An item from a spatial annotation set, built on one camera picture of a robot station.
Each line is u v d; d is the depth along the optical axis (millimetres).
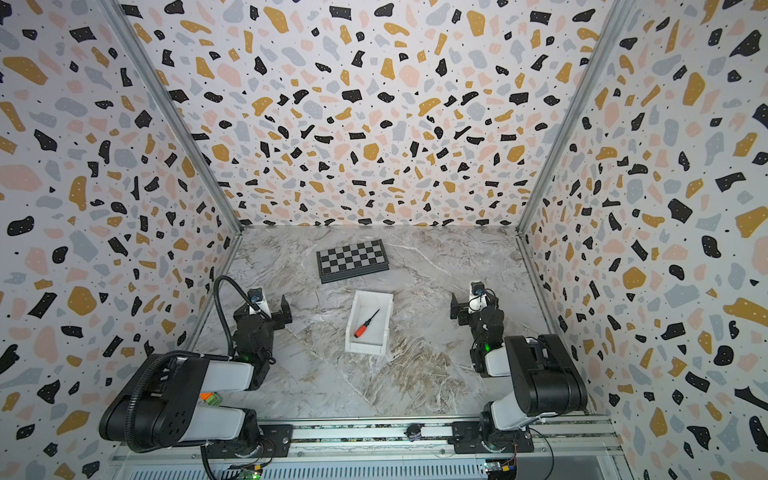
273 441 724
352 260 1067
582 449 749
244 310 833
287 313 836
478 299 780
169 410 422
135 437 388
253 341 675
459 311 824
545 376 467
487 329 700
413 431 726
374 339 923
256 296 750
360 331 923
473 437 733
